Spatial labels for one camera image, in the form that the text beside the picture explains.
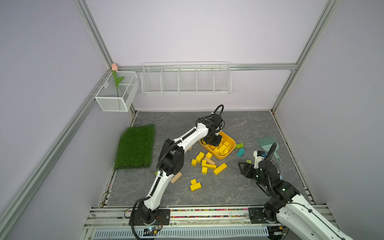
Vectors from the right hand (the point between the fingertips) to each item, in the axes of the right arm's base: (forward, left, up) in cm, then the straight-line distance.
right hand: (242, 163), depth 81 cm
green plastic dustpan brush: (+20, -23, -11) cm, 33 cm away
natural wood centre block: (+6, +17, -9) cm, 20 cm away
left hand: (+13, +12, -3) cm, 18 cm away
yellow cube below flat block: (-1, +20, -8) cm, 22 cm away
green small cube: (+6, -7, -9) cm, 13 cm away
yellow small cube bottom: (-6, +27, -10) cm, 29 cm away
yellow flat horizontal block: (+3, +17, -9) cm, 20 cm away
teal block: (+12, -4, -9) cm, 15 cm away
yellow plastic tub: (+17, +5, -9) cm, 20 cm away
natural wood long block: (-3, +36, -10) cm, 38 cm away
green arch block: (+17, -4, -10) cm, 20 cm away
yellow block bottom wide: (-10, +25, -8) cm, 28 cm away
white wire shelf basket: (+51, +31, +21) cm, 63 cm away
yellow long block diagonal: (+1, +11, -10) cm, 15 cm away
